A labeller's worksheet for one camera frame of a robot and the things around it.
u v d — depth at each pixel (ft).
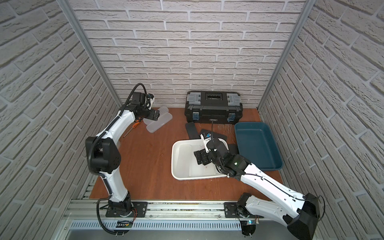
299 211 1.28
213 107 3.21
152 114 2.73
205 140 2.11
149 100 2.62
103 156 1.63
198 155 2.12
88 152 1.47
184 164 2.81
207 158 2.11
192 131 3.42
